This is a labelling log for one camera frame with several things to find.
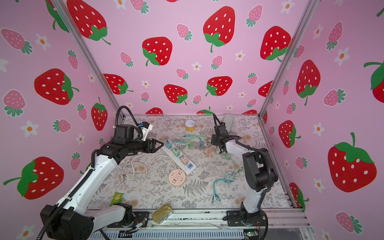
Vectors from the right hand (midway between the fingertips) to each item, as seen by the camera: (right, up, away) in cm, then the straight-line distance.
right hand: (217, 138), depth 98 cm
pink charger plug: (-21, -13, -10) cm, 27 cm away
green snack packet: (-57, -32, -18) cm, 68 cm away
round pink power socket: (-25, -23, -12) cm, 36 cm away
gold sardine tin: (-31, -37, -25) cm, 54 cm away
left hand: (-33, -1, -22) cm, 40 cm away
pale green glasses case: (+11, +13, +16) cm, 24 cm away
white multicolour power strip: (-19, -17, -8) cm, 27 cm away
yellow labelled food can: (-19, +9, +10) cm, 23 cm away
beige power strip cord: (-46, -19, -8) cm, 50 cm away
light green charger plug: (-26, -8, -7) cm, 29 cm away
